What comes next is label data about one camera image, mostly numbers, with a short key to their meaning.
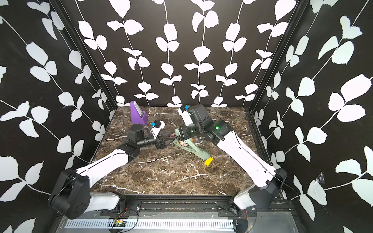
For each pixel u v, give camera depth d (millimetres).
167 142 735
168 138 741
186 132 601
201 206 766
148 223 702
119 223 711
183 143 867
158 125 681
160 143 716
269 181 393
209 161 895
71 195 409
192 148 754
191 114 515
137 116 1041
